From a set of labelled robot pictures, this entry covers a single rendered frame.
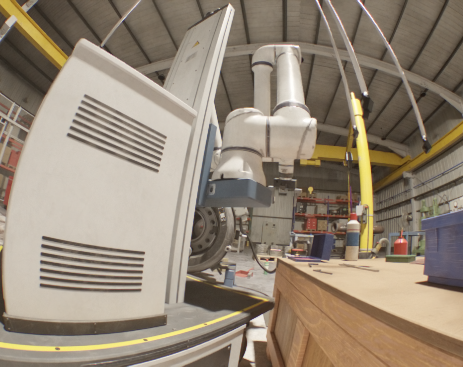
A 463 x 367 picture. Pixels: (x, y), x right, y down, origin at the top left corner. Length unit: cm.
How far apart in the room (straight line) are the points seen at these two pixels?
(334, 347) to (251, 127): 64
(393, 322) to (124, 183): 44
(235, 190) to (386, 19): 920
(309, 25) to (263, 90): 834
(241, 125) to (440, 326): 70
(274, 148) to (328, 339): 57
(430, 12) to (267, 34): 698
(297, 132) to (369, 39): 926
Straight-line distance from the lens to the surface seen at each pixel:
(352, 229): 102
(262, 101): 109
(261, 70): 115
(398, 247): 117
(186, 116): 51
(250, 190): 59
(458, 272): 39
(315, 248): 103
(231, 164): 64
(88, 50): 45
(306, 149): 71
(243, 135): 69
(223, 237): 150
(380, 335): 28
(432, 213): 1177
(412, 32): 1011
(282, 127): 70
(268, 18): 899
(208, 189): 68
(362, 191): 465
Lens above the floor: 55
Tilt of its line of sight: 15 degrees up
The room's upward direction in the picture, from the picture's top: 7 degrees clockwise
